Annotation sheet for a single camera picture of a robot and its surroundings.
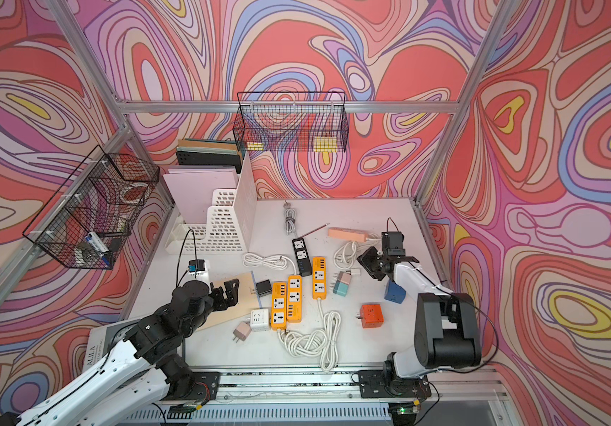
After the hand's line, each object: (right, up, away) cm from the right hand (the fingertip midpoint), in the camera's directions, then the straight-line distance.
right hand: (361, 266), depth 92 cm
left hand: (-41, -3, -16) cm, 44 cm away
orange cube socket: (+1, -14, -11) cm, 18 cm away
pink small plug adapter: (-40, -19, -10) cm, 45 cm away
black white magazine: (-82, -21, -14) cm, 86 cm away
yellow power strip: (-28, -12, -6) cm, 32 cm away
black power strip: (-21, +2, +6) cm, 22 cm away
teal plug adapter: (-8, -7, -1) cm, 11 cm away
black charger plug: (-34, -7, -1) cm, 35 cm away
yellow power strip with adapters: (-23, -10, -5) cm, 26 cm away
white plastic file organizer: (-44, +16, -6) cm, 47 cm away
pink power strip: (-4, +11, +7) cm, 14 cm away
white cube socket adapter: (-34, -15, -12) cm, 39 cm away
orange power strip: (-15, -4, +1) cm, 16 cm away
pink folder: (-59, +28, -1) cm, 65 cm away
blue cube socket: (+9, -8, -6) cm, 14 cm away
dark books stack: (-55, +41, +2) cm, 68 cm away
